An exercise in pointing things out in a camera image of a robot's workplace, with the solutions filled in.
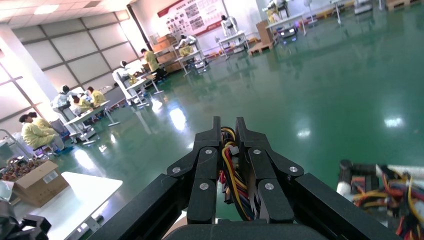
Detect small labelled cardboard box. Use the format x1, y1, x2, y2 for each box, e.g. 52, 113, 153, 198
11, 160, 70, 209

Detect tall cardboard box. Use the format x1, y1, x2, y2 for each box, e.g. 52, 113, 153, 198
255, 20, 276, 46

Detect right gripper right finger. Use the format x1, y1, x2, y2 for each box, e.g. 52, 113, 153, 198
235, 116, 305, 225

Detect red framed poster board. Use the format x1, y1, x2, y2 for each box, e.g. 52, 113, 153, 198
156, 0, 230, 38

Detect wooden pallet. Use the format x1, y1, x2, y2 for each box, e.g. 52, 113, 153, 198
248, 42, 276, 57

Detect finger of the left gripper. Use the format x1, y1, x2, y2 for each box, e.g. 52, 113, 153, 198
13, 213, 53, 240

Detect white work table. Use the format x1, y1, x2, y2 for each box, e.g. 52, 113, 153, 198
63, 100, 122, 146
125, 73, 165, 108
264, 12, 307, 38
216, 30, 251, 61
174, 49, 210, 74

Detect black wheeled machine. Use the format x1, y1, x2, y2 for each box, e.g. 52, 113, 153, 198
278, 26, 297, 39

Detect open box of wired parts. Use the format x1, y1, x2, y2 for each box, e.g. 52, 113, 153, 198
0, 156, 47, 182

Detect person in yellow coat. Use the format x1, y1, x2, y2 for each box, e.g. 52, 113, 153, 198
140, 48, 166, 82
71, 95, 94, 114
19, 114, 51, 151
28, 111, 66, 153
178, 43, 196, 58
86, 86, 107, 108

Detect white rail pipe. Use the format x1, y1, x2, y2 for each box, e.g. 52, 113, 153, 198
375, 163, 424, 177

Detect white leg pipe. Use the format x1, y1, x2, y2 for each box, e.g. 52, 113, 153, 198
336, 182, 353, 201

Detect white humanoid robot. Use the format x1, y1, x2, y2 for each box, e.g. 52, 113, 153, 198
220, 14, 240, 38
111, 60, 137, 100
50, 85, 80, 133
178, 33, 200, 48

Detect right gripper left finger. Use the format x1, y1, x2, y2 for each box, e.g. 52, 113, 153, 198
166, 115, 222, 225

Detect ceiling light panel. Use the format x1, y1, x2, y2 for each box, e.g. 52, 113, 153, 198
33, 3, 61, 16

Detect black column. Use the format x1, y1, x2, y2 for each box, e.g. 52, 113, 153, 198
126, 3, 151, 51

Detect power supply with coloured wires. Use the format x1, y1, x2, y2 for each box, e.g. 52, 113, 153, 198
218, 126, 258, 222

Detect black pipe corner joint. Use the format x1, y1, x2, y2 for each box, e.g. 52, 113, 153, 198
337, 159, 355, 186

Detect stacked brown boxes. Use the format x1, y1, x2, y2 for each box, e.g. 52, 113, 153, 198
151, 33, 184, 74

